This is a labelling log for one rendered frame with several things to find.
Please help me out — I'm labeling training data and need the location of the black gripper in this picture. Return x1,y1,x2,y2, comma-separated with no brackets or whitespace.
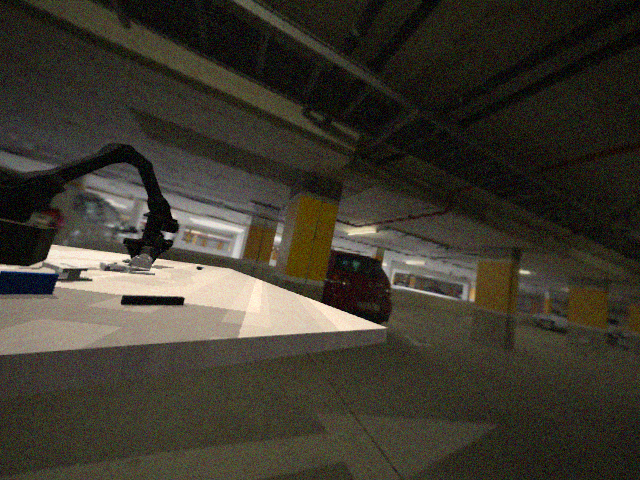
122,227,166,264

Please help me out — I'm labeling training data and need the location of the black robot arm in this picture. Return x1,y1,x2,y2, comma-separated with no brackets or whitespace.
0,143,179,233

